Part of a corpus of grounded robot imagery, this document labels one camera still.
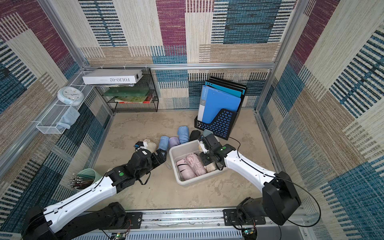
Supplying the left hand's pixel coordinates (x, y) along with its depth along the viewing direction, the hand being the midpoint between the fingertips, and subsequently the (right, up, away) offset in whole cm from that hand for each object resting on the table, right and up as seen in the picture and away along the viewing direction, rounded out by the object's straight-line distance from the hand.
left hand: (163, 154), depth 79 cm
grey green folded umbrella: (+25, +10, +25) cm, 37 cm away
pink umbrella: (+16, -5, +8) cm, 19 cm away
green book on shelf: (-28, +37, +21) cm, 51 cm away
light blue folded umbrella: (-4, +4, +20) cm, 21 cm away
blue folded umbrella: (+9, +9, +23) cm, 27 cm away
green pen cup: (-38, -11, -3) cm, 39 cm away
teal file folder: (+41, +34, +10) cm, 55 cm away
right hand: (+22, -1, +7) cm, 23 cm away
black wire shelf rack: (-20, +34, +23) cm, 45 cm away
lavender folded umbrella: (+3, +5, +21) cm, 22 cm away
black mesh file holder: (+34, +15, +16) cm, 40 cm away
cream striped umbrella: (+25, -7, +1) cm, 26 cm away
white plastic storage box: (+8, 0, +7) cm, 10 cm away
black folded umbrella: (+16, +8, +24) cm, 31 cm away
